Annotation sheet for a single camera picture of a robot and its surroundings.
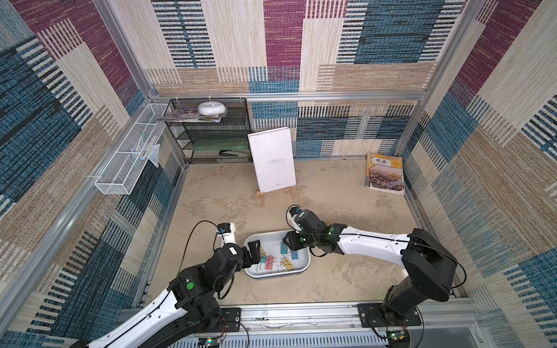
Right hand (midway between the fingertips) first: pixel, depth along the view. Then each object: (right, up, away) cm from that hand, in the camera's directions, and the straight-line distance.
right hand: (285, 238), depth 85 cm
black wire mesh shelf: (-41, +41, +26) cm, 64 cm away
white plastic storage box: (-4, -7, 0) cm, 8 cm away
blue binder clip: (+4, -7, 0) cm, 8 cm away
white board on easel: (-5, +31, +8) cm, 33 cm away
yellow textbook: (+51, +26, +27) cm, 63 cm away
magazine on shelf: (-38, +50, +7) cm, 63 cm away
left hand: (-12, +1, -11) cm, 16 cm away
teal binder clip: (0, -5, +2) cm, 5 cm away
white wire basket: (-67, +26, +7) cm, 73 cm away
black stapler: (-27, +36, +24) cm, 51 cm away
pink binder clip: (-6, -9, -2) cm, 11 cm away
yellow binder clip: (-9, -5, 0) cm, 10 cm away
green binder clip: (-8, -8, 0) cm, 12 cm away
